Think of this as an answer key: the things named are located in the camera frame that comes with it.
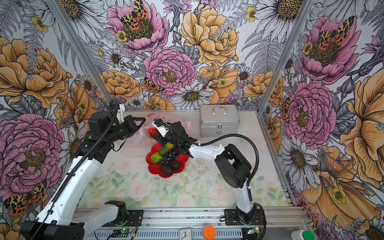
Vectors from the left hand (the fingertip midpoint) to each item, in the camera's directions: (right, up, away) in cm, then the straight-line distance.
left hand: (146, 123), depth 70 cm
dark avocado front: (+6, -25, +15) cm, 30 cm away
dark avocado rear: (+11, -24, +17) cm, 31 cm away
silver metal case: (+37, +2, +26) cm, 45 cm away
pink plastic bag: (-2, -6, 0) cm, 7 cm away
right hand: (0, -6, +13) cm, 14 cm away
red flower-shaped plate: (-1, -26, +19) cm, 32 cm away
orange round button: (+28, -46, -7) cm, 54 cm away
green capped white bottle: (+66, -46, -7) cm, 81 cm away
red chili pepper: (0, -4, +9) cm, 10 cm away
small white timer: (+18, -50, -1) cm, 53 cm away
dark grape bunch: (+8, -19, +22) cm, 30 cm away
